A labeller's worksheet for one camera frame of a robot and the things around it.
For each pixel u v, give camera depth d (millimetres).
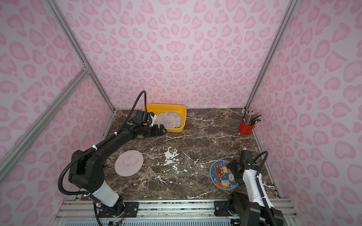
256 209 401
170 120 1103
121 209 705
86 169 447
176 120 1105
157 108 1199
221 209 732
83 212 741
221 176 839
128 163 903
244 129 1010
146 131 734
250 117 946
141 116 691
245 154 676
